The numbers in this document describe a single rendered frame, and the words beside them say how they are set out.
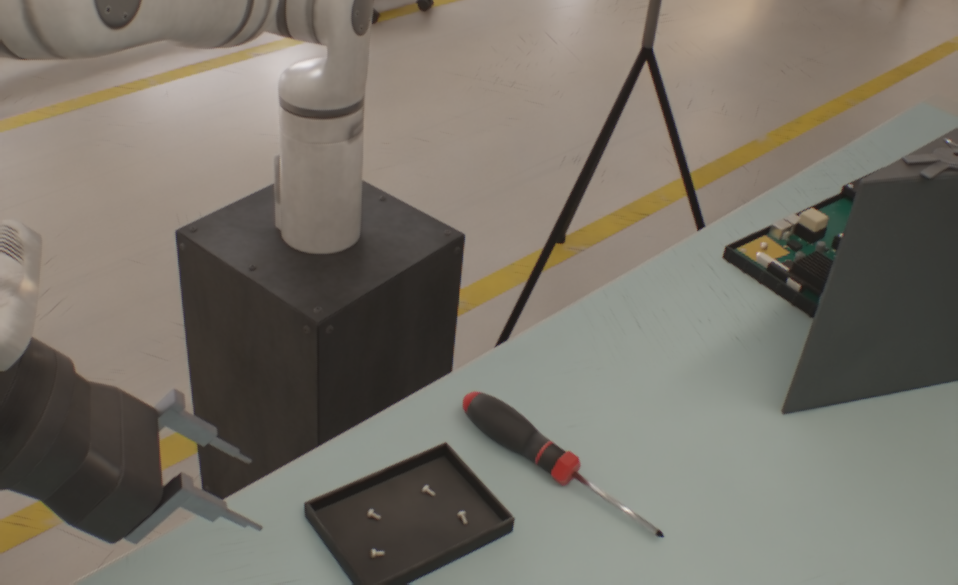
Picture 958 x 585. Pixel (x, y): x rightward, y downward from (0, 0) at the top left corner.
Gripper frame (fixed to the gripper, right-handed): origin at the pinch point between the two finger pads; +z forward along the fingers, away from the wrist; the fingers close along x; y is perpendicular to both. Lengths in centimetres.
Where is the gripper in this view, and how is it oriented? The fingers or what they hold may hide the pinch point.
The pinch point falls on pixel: (254, 493)
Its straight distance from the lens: 59.9
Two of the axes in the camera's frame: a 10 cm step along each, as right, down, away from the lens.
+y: -7.3, 6.5, 2.2
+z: 6.3, 5.2, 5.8
